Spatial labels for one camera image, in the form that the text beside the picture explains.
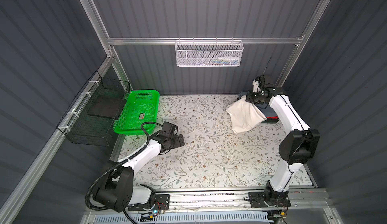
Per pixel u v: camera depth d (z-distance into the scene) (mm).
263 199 730
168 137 683
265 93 638
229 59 909
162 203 722
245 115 922
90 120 721
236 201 754
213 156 889
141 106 1156
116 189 417
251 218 707
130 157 477
